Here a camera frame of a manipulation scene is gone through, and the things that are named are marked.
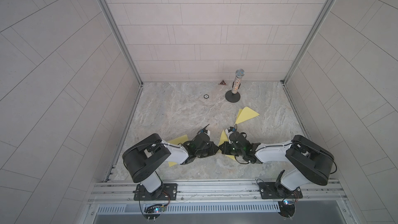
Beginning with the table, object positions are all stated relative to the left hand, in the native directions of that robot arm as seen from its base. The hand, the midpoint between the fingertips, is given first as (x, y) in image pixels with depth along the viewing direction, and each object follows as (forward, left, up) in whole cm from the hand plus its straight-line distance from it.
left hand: (221, 149), depth 85 cm
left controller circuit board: (-27, +31, +2) cm, 41 cm away
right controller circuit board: (-26, -28, 0) cm, 38 cm away
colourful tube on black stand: (+37, -10, +2) cm, 39 cm away
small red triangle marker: (+50, -4, +2) cm, 50 cm away
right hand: (+1, +2, -1) cm, 2 cm away
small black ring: (+37, +9, +1) cm, 38 cm away
